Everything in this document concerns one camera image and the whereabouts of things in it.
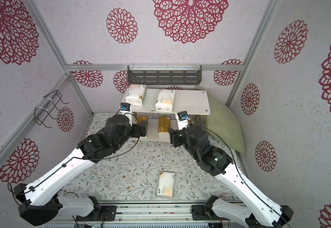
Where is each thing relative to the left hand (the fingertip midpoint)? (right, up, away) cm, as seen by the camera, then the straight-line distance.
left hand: (137, 121), depth 66 cm
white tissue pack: (+13, -35, +13) cm, 39 cm away
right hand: (+17, -2, -3) cm, 17 cm away
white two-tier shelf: (+29, +11, +13) cm, 34 cm away
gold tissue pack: (+12, 0, +31) cm, 33 cm away
